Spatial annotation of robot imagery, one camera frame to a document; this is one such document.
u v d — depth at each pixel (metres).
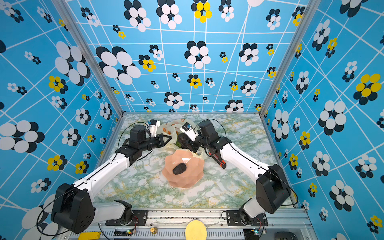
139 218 0.74
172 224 0.72
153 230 0.68
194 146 0.70
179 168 0.86
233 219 0.72
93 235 0.69
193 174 0.87
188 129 0.68
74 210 0.40
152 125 0.72
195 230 0.68
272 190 0.42
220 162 0.92
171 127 0.96
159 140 0.70
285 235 0.68
